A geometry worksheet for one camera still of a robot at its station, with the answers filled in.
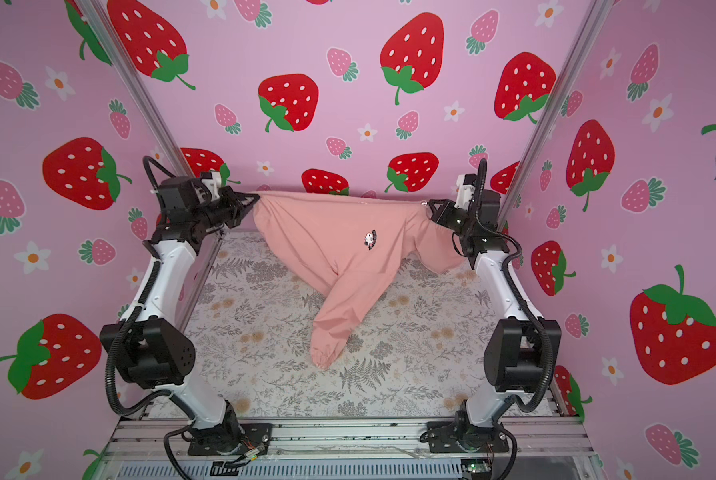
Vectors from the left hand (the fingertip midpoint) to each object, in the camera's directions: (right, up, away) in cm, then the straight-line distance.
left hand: (259, 196), depth 77 cm
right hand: (+46, -1, +4) cm, 46 cm away
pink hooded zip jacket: (+25, -13, +9) cm, 29 cm away
